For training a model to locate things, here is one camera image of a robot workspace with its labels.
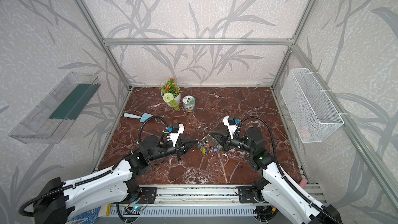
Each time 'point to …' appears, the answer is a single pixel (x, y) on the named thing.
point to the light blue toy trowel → (142, 118)
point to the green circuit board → (138, 208)
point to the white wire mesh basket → (314, 116)
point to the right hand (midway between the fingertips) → (212, 129)
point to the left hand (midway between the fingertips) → (198, 139)
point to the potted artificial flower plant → (171, 94)
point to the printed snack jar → (189, 103)
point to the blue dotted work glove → (91, 215)
